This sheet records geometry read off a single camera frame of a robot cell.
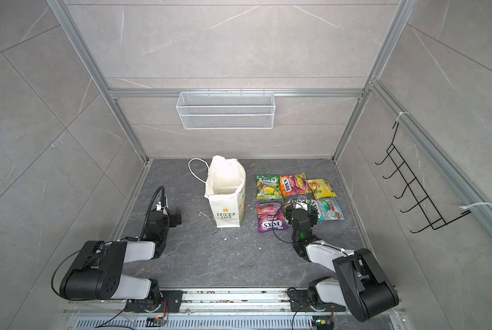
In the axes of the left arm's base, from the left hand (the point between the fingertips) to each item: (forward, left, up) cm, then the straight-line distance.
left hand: (165, 204), depth 92 cm
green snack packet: (-3, -77, -4) cm, 77 cm away
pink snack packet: (-6, -49, -4) cm, 49 cm away
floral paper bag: (+10, -27, -3) cm, 29 cm away
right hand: (-3, -62, +3) cm, 62 cm away
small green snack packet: (+11, -49, -4) cm, 50 cm away
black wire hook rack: (-20, -93, +24) cm, 98 cm away
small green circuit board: (-46, -62, -7) cm, 78 cm away
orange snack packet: (+13, -62, -4) cm, 63 cm away
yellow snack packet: (+8, -75, -2) cm, 75 cm away
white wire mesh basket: (+38, -28, +24) cm, 53 cm away
